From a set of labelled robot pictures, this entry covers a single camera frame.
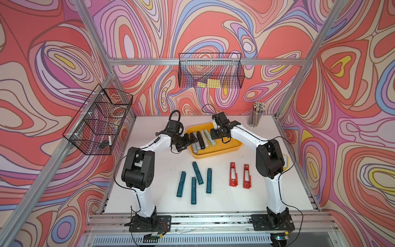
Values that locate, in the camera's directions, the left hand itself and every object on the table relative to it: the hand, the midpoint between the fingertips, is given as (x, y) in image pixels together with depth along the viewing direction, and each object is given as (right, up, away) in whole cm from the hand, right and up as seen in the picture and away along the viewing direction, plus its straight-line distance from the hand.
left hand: (194, 143), depth 94 cm
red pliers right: (+30, -22, -7) cm, 38 cm away
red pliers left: (+23, -20, -7) cm, 31 cm away
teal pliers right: (+8, -20, -9) cm, 24 cm away
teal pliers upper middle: (+3, -18, -7) cm, 20 cm away
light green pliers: (+12, 0, +7) cm, 14 cm away
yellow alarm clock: (+56, -11, -1) cm, 58 cm away
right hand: (+13, +3, +5) cm, 15 cm away
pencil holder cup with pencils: (+43, +17, +14) cm, 48 cm away
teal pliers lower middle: (0, -28, -15) cm, 32 cm away
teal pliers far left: (-7, -22, -10) cm, 25 cm away
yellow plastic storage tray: (+16, -4, +2) cm, 16 cm away
